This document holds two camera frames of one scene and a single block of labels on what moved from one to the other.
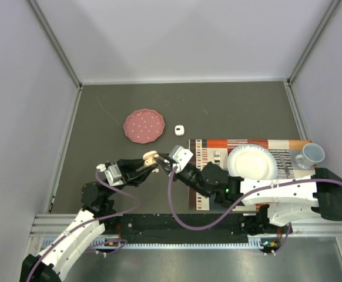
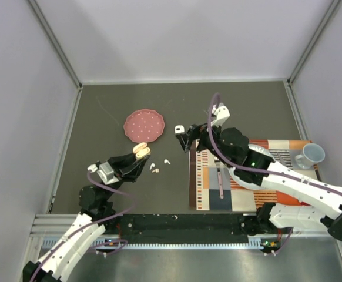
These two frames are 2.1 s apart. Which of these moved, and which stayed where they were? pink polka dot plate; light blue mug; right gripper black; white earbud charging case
Moved: right gripper black
Stayed: white earbud charging case; light blue mug; pink polka dot plate
